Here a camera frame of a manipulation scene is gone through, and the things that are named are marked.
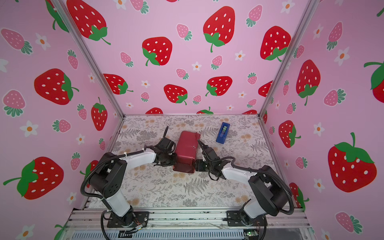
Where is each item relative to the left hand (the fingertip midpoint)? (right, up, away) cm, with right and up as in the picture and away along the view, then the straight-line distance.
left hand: (178, 161), depth 93 cm
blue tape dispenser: (+30, +18, +10) cm, 37 cm away
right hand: (+11, -1, -5) cm, 12 cm away
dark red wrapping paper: (+5, +8, 0) cm, 10 cm away
